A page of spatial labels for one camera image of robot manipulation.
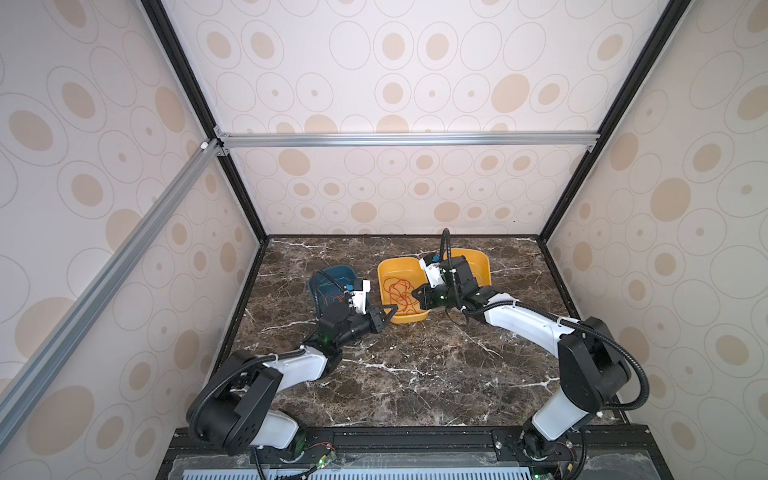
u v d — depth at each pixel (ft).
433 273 2.59
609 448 2.47
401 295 3.28
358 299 2.47
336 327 2.10
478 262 3.57
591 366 1.48
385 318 2.56
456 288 2.21
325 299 3.23
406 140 3.08
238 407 1.40
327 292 3.29
